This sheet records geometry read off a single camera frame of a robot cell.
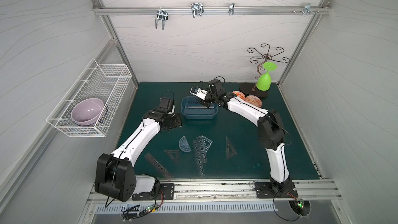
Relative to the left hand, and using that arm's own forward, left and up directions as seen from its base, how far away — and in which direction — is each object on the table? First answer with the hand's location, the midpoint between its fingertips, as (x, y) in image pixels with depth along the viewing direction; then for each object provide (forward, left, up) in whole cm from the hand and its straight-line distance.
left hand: (180, 122), depth 84 cm
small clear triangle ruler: (-13, +4, -13) cm, 19 cm away
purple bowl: (-9, +34, +22) cm, 42 cm away
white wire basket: (+12, +37, +18) cm, 43 cm away
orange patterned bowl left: (+30, -38, -10) cm, 50 cm away
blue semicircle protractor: (-8, -1, -13) cm, 15 cm away
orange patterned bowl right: (+25, -48, -11) cm, 56 cm away
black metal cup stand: (+37, -48, -12) cm, 62 cm away
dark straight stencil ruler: (-19, +11, -13) cm, 26 cm away
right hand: (+18, -9, +3) cm, 21 cm away
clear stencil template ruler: (-14, -11, -13) cm, 22 cm away
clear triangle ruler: (-10, -29, -14) cm, 33 cm away
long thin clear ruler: (+8, -11, +3) cm, 13 cm away
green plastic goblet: (+23, -49, +9) cm, 55 cm away
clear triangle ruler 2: (-6, -15, -14) cm, 21 cm away
